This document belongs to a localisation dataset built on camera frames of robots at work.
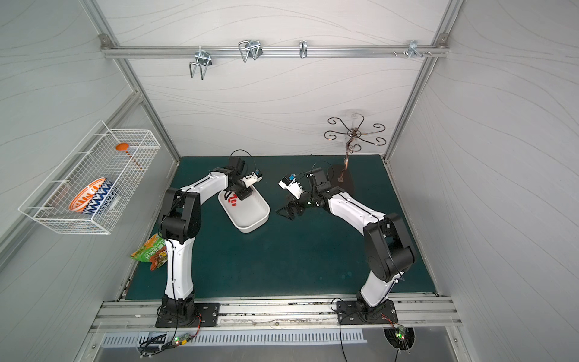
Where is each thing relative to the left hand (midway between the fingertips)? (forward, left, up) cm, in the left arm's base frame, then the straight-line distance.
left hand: (248, 190), depth 104 cm
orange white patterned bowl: (-29, +38, +31) cm, 57 cm away
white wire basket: (-7, +39, +29) cm, 49 cm away
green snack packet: (-30, +31, +1) cm, 43 cm away
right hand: (-14, -18, +11) cm, 25 cm away
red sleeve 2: (-7, +6, -2) cm, 9 cm away
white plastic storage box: (-13, -3, 0) cm, 13 cm away
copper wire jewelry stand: (+7, -46, +28) cm, 54 cm away
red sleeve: (-5, +6, -1) cm, 8 cm away
